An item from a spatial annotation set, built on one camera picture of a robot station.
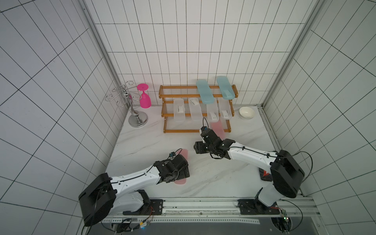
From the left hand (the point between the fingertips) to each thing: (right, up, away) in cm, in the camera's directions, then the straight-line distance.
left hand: (179, 176), depth 82 cm
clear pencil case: (-1, +36, +11) cm, 38 cm away
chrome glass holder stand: (-34, +48, +6) cm, 59 cm away
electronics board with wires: (+51, -19, -15) cm, 57 cm away
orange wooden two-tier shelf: (+4, +40, +13) cm, 42 cm away
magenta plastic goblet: (-25, +46, +18) cm, 55 cm away
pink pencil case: (+3, +11, +10) cm, 15 cm away
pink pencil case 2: (+27, +25, +22) cm, 43 cm away
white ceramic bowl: (+51, +38, +29) cm, 70 cm away
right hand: (+8, +15, +4) cm, 18 cm away
